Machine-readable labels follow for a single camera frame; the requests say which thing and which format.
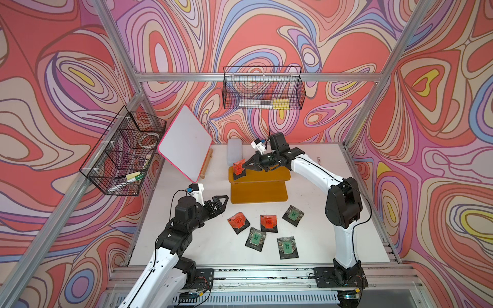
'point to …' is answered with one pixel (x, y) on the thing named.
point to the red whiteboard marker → (319, 160)
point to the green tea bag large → (287, 248)
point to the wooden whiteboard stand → (206, 164)
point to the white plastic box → (235, 151)
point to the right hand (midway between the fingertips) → (245, 170)
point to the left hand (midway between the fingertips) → (224, 201)
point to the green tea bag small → (255, 239)
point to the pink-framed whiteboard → (187, 144)
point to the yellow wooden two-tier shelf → (260, 187)
